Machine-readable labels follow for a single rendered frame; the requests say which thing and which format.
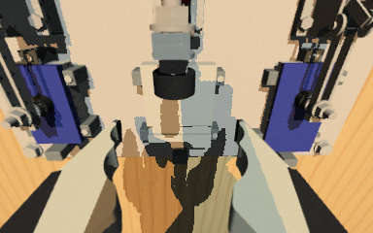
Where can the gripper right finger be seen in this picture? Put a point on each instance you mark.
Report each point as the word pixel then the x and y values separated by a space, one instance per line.
pixel 271 197

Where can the beige fixture plate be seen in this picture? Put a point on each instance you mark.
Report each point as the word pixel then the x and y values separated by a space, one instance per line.
pixel 244 37

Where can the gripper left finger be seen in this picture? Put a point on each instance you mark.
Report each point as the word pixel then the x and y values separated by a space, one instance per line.
pixel 78 198

